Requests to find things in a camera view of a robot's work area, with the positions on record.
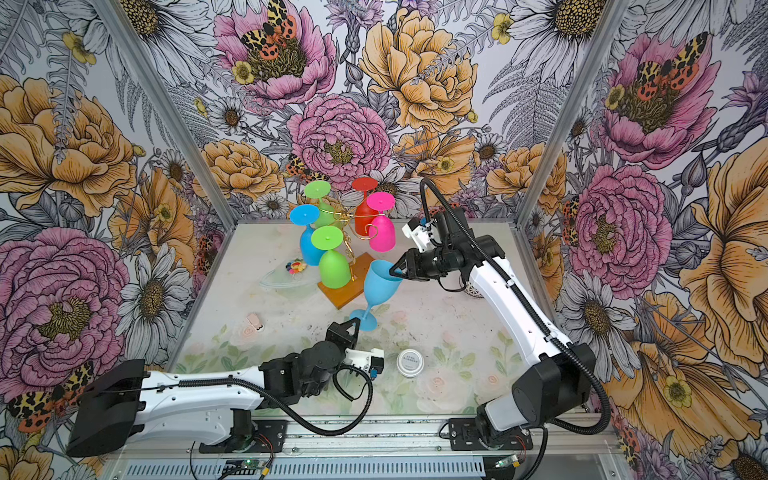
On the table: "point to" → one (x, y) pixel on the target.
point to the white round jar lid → (410, 363)
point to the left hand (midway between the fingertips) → (350, 318)
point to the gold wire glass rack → (347, 219)
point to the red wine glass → (362, 212)
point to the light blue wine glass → (380, 287)
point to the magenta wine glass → (382, 232)
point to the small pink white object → (254, 326)
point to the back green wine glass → (319, 189)
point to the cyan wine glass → (306, 215)
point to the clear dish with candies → (292, 273)
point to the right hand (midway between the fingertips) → (396, 281)
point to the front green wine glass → (334, 269)
